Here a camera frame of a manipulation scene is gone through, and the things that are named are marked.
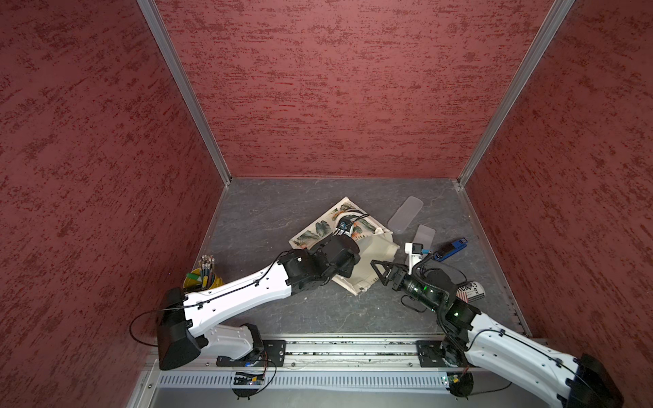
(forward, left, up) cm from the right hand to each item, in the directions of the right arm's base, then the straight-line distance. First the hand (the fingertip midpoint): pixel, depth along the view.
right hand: (374, 270), depth 75 cm
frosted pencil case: (+21, -25, -15) cm, 36 cm away
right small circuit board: (-26, -22, -17) cm, 38 cm away
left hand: (+2, +9, +4) cm, 10 cm away
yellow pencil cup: (-1, +54, -2) cm, 54 cm away
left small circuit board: (-25, +38, -17) cm, 49 cm away
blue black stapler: (+14, -32, -14) cm, 38 cm away
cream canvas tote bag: (+16, -4, -12) cm, 20 cm away
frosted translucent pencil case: (+33, -20, -16) cm, 42 cm away
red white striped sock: (-3, -34, -13) cm, 37 cm away
